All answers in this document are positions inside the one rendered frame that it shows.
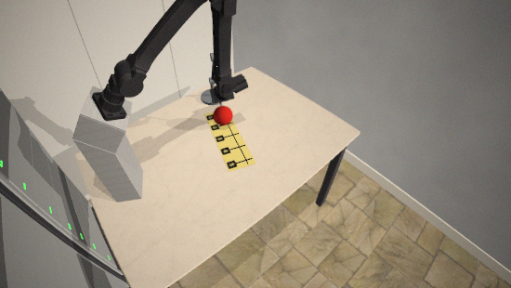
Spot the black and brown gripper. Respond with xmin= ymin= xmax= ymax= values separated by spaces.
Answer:
xmin=210 ymin=88 xmax=234 ymax=103

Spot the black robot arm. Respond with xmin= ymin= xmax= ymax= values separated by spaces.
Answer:
xmin=92 ymin=0 xmax=248 ymax=121

